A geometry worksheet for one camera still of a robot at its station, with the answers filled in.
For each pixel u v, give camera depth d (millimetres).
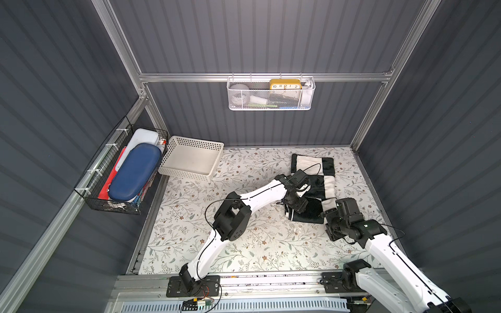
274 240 848
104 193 649
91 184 609
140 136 784
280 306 769
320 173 1051
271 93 905
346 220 609
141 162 677
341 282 732
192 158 1153
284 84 868
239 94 829
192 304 721
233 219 584
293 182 711
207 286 733
